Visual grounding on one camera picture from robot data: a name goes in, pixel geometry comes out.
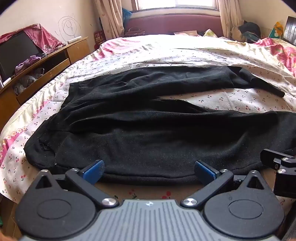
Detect grey plastic bags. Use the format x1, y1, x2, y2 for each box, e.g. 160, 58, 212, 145
13, 68, 44, 95

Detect pink floral quilt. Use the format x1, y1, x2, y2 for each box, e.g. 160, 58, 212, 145
253, 38, 296, 77

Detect beige curtain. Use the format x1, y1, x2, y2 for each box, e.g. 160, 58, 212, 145
217, 0, 243, 39
95, 0, 125, 39

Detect pink floral cloth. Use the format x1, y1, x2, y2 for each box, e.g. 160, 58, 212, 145
0, 23, 67, 55

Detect dark wooden headboard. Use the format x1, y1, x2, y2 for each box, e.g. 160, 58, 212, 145
283, 16, 296, 44

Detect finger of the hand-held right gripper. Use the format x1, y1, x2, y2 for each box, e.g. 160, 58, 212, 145
260, 148, 296, 198

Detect brown handbag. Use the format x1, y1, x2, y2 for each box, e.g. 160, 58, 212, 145
125, 27, 146, 36

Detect purple cloth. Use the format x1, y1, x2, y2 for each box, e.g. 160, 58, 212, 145
15, 57, 47, 75

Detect dark clothes pile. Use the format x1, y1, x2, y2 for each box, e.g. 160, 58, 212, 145
231, 21, 262, 42

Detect yellow green bag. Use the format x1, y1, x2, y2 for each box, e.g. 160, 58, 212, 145
268, 21, 284, 39

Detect maroon upholstered bench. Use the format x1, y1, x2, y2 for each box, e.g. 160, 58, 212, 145
125, 14, 225, 37

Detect red wall hanging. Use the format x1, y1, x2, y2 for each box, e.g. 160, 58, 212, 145
94, 30, 107, 44

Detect window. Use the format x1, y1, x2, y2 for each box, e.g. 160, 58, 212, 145
134, 0, 220, 11

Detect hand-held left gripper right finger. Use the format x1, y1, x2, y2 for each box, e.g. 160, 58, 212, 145
180, 160, 271, 208

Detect cherry print bed sheet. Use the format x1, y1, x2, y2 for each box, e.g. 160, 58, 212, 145
0, 35, 296, 209

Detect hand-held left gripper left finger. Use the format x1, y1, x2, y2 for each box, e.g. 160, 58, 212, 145
30, 159, 119, 208

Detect wooden cabinet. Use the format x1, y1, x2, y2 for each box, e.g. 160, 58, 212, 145
0, 37, 91, 130

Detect black television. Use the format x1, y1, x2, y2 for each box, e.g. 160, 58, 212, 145
0, 31, 42, 80

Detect blue bag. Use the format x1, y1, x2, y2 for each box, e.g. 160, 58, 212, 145
122, 8, 133, 22

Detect black pants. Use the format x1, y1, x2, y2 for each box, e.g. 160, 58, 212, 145
24, 65, 296, 186

